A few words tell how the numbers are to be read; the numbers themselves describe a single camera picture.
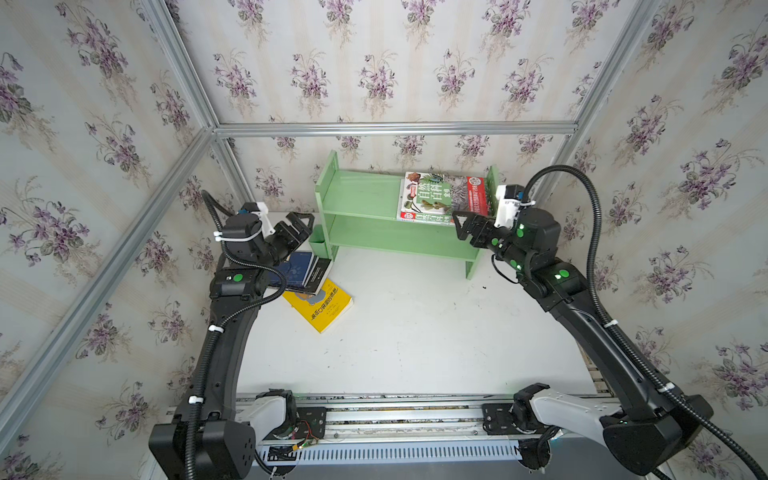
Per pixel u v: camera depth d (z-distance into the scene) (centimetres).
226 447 36
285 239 63
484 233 59
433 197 84
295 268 98
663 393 38
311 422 73
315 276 97
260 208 65
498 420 73
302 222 64
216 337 43
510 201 58
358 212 83
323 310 93
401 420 75
